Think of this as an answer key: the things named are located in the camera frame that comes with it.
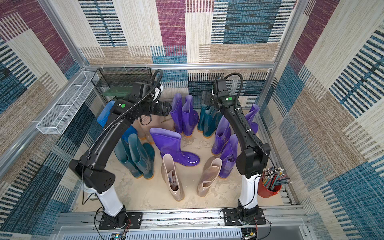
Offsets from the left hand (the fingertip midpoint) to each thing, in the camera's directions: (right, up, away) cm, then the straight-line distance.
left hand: (166, 105), depth 76 cm
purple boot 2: (+12, -6, +10) cm, 16 cm away
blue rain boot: (-36, -5, +7) cm, 37 cm away
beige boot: (+21, -28, -12) cm, 38 cm away
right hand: (+25, +5, +10) cm, 27 cm away
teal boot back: (+25, -6, +15) cm, 30 cm away
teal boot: (+18, -5, +17) cm, 25 cm away
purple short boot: (+28, -15, -1) cm, 32 cm away
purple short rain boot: (+1, -19, +5) cm, 20 cm away
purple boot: (+31, -25, -2) cm, 40 cm away
